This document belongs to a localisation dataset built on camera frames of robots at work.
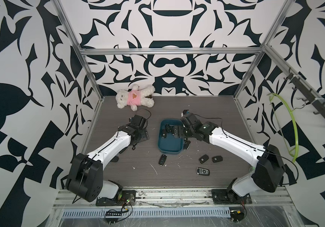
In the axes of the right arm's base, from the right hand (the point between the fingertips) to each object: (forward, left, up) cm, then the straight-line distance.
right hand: (179, 128), depth 84 cm
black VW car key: (+4, +9, -13) cm, 17 cm away
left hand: (0, +24, -6) cm, 24 cm away
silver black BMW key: (-20, -13, -14) cm, 28 cm away
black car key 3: (-13, -23, -15) cm, 30 cm away
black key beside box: (-4, -5, -14) cm, 15 cm away
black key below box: (-13, +10, -14) cm, 21 cm away
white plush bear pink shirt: (+31, +30, -6) cm, 44 cm away
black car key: (+10, +7, -14) cm, 18 cm away
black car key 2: (-12, -15, -15) cm, 24 cm away
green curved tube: (-20, -51, +8) cm, 55 cm away
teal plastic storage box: (-4, +5, -13) cm, 15 cm away
